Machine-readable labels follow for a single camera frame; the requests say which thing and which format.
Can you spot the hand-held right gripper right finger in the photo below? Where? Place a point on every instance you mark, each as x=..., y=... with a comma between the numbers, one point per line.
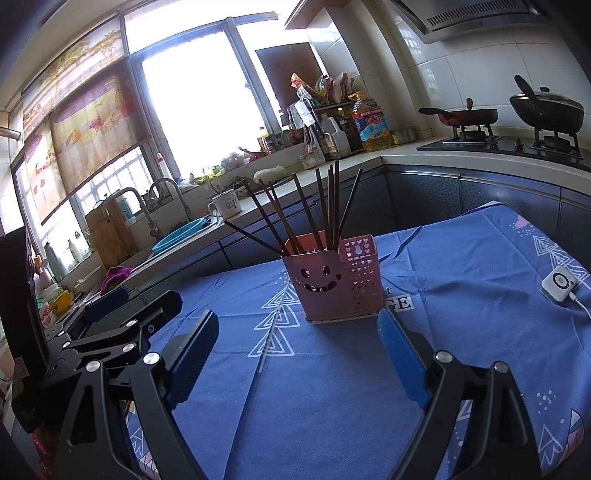
x=401, y=355

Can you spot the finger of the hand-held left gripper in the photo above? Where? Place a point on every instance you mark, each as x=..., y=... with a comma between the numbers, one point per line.
x=106, y=300
x=159, y=309

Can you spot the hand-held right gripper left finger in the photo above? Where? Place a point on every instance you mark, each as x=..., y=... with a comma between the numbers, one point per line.
x=194, y=355

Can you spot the pink plastic utensil holder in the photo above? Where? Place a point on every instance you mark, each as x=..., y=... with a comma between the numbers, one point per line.
x=323, y=286

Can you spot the bunch of brown chopsticks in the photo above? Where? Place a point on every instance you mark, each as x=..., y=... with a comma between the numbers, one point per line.
x=333, y=207

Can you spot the pink cloth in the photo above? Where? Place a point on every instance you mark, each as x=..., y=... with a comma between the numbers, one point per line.
x=115, y=277

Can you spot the steel sink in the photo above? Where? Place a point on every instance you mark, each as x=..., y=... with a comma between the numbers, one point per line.
x=152, y=258

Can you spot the wooden cutting board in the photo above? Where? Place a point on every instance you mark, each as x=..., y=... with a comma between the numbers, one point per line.
x=111, y=235

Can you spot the blue plastic basin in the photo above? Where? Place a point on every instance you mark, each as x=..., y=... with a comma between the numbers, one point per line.
x=178, y=237

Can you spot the steel faucet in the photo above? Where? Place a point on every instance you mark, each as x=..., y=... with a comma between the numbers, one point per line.
x=152, y=226
x=184, y=207

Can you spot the blue printed tablecloth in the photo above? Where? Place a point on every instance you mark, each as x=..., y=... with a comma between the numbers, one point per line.
x=323, y=392

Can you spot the white mug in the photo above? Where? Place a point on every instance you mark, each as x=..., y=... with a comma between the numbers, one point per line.
x=228, y=205

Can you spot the grey base cabinets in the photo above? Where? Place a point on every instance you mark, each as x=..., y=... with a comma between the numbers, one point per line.
x=438, y=194

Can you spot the white square device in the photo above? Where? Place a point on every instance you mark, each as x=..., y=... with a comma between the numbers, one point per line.
x=557, y=282

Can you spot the white bundle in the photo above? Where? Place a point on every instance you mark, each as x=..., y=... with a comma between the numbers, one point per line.
x=268, y=174

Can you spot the fruit print roller blind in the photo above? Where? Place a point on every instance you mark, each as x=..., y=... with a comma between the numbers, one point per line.
x=92, y=124

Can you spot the row of small jars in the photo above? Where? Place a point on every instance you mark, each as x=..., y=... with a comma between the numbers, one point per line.
x=277, y=142

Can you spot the small steel cup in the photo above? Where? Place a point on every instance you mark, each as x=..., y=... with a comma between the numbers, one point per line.
x=404, y=137

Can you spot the white plastic jug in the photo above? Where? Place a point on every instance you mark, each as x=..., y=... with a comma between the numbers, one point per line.
x=334, y=138

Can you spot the yellow cooking oil bottle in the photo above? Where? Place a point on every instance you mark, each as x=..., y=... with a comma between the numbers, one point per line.
x=371, y=127

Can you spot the black gas stove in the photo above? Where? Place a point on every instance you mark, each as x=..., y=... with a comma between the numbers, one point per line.
x=508, y=148

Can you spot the steel cleaver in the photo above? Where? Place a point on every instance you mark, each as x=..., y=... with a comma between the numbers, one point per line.
x=302, y=113

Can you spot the red frying pan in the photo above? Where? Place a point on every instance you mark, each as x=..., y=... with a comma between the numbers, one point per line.
x=466, y=116

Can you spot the orange packet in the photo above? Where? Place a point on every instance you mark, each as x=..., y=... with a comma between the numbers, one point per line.
x=301, y=85

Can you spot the dark brown board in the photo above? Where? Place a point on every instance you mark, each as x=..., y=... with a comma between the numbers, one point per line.
x=288, y=69

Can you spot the row of snack packets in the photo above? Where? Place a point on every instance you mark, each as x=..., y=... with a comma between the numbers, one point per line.
x=337, y=87

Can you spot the black wok with lid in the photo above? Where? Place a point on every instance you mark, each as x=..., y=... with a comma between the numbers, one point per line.
x=549, y=113

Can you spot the steel range hood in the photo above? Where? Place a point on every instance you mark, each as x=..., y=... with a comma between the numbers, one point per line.
x=461, y=16

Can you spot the wooden wall cabinet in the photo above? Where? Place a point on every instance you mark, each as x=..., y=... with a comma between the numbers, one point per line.
x=309, y=14

